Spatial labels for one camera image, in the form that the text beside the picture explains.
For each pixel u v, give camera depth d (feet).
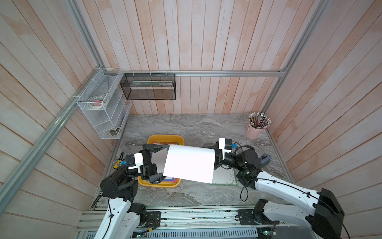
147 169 1.61
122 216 1.58
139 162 1.35
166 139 3.60
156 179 1.51
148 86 2.88
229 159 1.85
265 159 2.97
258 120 3.31
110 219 1.47
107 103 2.43
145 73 3.05
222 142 1.65
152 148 1.69
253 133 3.34
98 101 2.40
